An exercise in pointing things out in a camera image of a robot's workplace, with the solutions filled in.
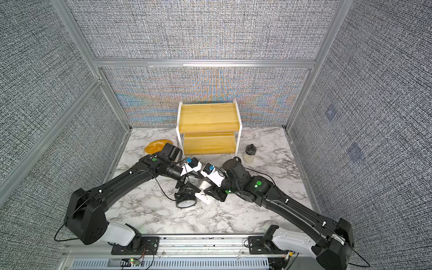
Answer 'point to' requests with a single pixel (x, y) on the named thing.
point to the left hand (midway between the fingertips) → (202, 182)
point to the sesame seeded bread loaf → (156, 146)
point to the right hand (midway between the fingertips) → (207, 183)
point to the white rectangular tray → (175, 142)
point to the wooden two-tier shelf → (208, 129)
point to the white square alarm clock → (202, 196)
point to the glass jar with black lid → (250, 154)
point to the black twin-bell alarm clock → (185, 200)
